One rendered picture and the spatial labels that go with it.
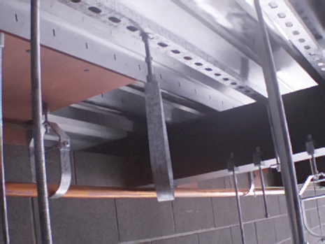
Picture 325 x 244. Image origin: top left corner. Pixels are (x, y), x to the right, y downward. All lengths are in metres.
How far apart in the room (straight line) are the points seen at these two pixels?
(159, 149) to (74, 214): 0.79
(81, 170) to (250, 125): 0.62
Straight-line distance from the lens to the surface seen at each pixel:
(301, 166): 3.37
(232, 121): 1.58
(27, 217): 1.30
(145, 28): 0.78
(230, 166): 1.44
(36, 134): 0.38
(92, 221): 1.50
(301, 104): 1.50
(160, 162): 0.68
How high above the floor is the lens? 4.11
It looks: 14 degrees up
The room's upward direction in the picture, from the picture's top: 7 degrees counter-clockwise
